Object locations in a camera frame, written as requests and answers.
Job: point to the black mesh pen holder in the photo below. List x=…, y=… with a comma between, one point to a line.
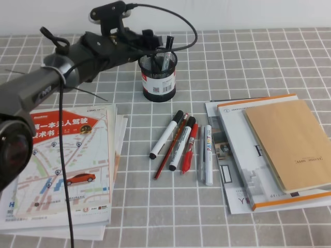
x=158, y=86

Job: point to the red gel pen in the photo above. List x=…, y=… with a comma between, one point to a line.
x=189, y=153

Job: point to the red pencil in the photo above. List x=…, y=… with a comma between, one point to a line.
x=178, y=133

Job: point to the grey slim pen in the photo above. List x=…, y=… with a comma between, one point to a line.
x=201, y=153

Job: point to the white magazine under books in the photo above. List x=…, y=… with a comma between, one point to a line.
x=234, y=190

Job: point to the white marker black cap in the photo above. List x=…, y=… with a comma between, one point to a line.
x=160, y=143

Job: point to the white orange-edged book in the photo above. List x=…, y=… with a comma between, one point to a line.
x=259, y=182

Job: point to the white paint marker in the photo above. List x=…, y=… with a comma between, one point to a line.
x=208, y=156

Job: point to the tan kraft notebook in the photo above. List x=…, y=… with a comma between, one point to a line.
x=297, y=148

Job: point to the white exhibition brochure booklet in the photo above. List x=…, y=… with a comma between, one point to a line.
x=83, y=216

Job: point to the white zip tie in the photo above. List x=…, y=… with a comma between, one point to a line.
x=62, y=83

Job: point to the red white map-cover book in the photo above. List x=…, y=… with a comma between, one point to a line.
x=72, y=161

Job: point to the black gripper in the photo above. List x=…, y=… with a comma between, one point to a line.
x=94, y=53

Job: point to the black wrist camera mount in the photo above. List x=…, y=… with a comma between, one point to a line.
x=110, y=16

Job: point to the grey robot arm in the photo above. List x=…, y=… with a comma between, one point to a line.
x=70, y=64

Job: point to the white marker black ends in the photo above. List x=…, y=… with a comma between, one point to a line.
x=182, y=143

